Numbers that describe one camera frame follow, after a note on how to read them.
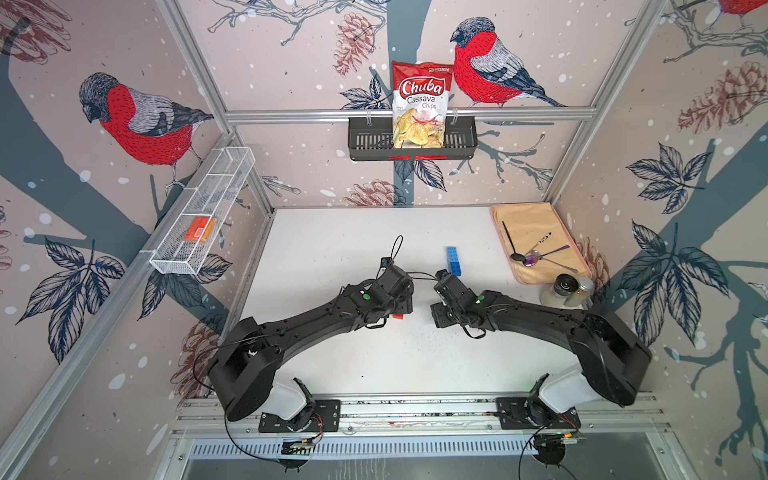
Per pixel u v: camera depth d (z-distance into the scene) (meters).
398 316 0.90
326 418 0.73
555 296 0.88
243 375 0.42
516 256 1.05
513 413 0.74
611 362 0.44
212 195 0.83
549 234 1.10
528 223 1.16
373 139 0.95
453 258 1.01
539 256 1.04
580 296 0.86
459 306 0.67
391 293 0.64
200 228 0.71
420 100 0.85
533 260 1.04
